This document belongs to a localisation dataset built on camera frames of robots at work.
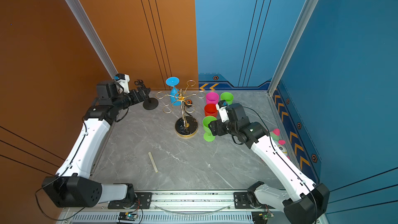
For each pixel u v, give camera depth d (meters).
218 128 0.64
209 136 0.94
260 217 0.70
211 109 0.96
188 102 1.09
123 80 0.66
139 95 0.67
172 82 0.85
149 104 1.12
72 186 0.38
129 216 0.71
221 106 0.64
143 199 0.74
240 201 0.72
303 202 0.36
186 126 0.97
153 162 0.85
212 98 1.03
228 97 0.98
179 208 0.72
